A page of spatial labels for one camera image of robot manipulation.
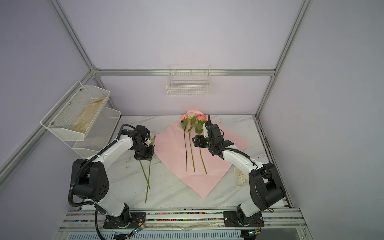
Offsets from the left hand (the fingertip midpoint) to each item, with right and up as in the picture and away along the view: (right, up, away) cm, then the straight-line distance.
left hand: (150, 159), depth 85 cm
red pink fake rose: (+31, +24, +30) cm, 49 cm away
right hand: (+27, +12, +2) cm, 29 cm away
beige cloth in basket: (-32, +20, -10) cm, 40 cm away
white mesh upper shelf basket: (-39, +24, -7) cm, 47 cm away
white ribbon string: (+53, -11, +2) cm, 54 cm away
